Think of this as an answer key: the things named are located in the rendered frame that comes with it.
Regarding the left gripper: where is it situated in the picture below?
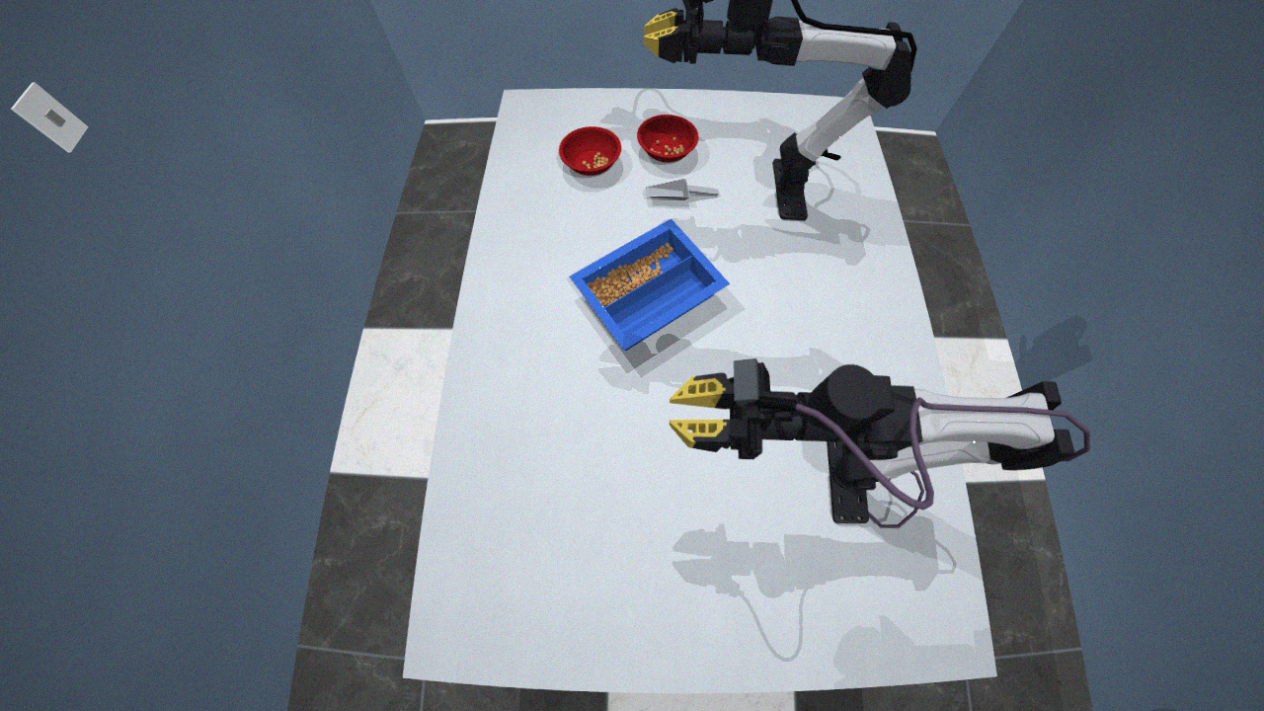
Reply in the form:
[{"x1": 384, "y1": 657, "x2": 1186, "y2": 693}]
[{"x1": 669, "y1": 372, "x2": 800, "y2": 461}]

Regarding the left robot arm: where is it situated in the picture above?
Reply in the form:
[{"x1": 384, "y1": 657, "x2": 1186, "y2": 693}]
[{"x1": 734, "y1": 358, "x2": 1074, "y2": 522}]

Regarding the grey scoop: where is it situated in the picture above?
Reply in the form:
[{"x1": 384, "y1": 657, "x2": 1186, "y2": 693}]
[{"x1": 646, "y1": 178, "x2": 719, "y2": 200}]

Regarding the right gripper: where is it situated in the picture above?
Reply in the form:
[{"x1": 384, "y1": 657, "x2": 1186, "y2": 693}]
[{"x1": 643, "y1": 8, "x2": 723, "y2": 65}]

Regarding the red bowl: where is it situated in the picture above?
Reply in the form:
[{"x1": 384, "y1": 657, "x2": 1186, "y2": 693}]
[
  {"x1": 559, "y1": 127, "x2": 621, "y2": 176},
  {"x1": 637, "y1": 115, "x2": 699, "y2": 163}
]

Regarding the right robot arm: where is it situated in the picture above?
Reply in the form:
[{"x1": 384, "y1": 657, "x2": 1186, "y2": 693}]
[{"x1": 722, "y1": 0, "x2": 911, "y2": 221}]

